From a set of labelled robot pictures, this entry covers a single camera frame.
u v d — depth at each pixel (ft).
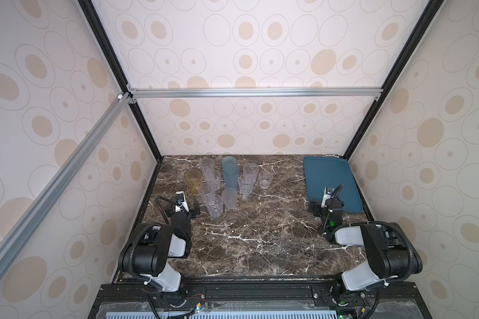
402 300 2.37
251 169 3.59
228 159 3.48
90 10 2.21
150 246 1.69
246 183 3.47
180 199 2.48
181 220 2.26
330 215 2.35
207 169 3.70
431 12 2.25
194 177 3.49
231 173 3.38
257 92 3.01
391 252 1.49
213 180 3.56
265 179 3.49
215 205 3.19
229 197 3.28
